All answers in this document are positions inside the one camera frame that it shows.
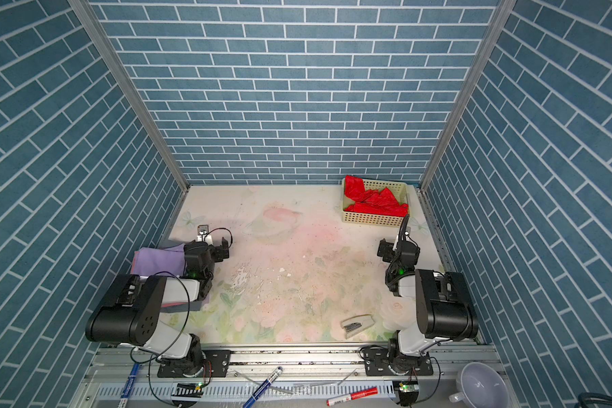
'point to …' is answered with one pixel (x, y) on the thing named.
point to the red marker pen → (354, 396)
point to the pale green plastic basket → (399, 189)
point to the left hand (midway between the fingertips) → (215, 238)
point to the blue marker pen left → (123, 400)
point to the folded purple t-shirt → (168, 260)
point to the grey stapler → (355, 324)
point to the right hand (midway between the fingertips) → (400, 242)
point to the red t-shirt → (381, 202)
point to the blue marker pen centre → (254, 397)
